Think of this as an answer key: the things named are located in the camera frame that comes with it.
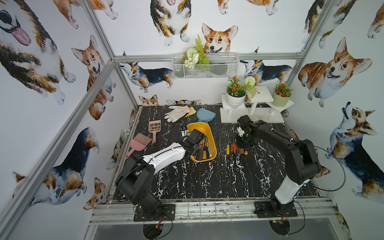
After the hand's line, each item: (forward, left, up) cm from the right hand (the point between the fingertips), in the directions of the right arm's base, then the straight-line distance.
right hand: (239, 144), depth 91 cm
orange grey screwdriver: (0, +2, -3) cm, 4 cm away
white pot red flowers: (+21, +1, +15) cm, 26 cm away
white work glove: (+32, +42, -5) cm, 53 cm away
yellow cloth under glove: (+33, +31, -6) cm, 46 cm away
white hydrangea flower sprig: (+26, -7, +22) cm, 35 cm away
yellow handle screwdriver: (0, +7, -6) cm, 9 cm away
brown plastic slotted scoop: (+19, +58, -7) cm, 62 cm away
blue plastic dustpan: (+29, +21, -6) cm, 36 cm away
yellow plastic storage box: (-1, +19, -5) cm, 20 cm away
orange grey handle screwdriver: (0, +4, -5) cm, 6 cm away
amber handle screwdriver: (-3, -1, -4) cm, 5 cm away
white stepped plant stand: (+28, -17, +2) cm, 33 cm away
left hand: (+2, +29, +2) cm, 29 cm away
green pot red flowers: (+25, -27, +17) cm, 41 cm away
